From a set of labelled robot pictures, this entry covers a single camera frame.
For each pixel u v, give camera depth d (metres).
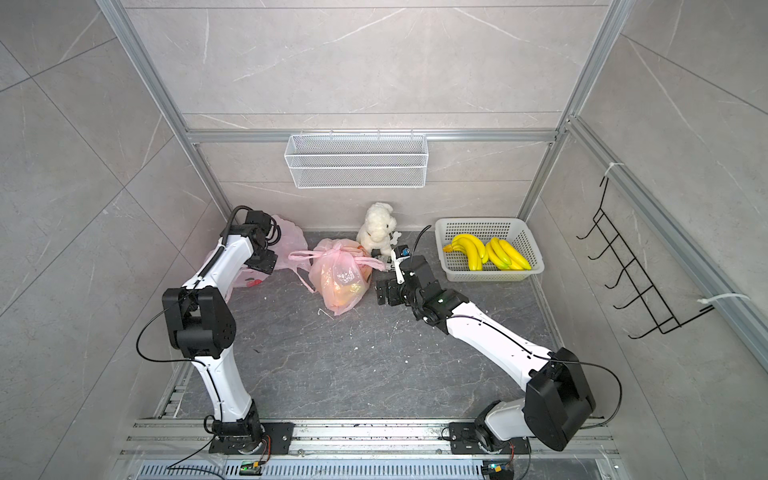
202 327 0.52
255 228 0.71
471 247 1.04
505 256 1.01
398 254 0.70
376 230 0.98
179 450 0.73
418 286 0.60
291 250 1.07
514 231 1.12
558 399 0.40
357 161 1.01
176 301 0.51
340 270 0.91
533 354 0.44
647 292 0.63
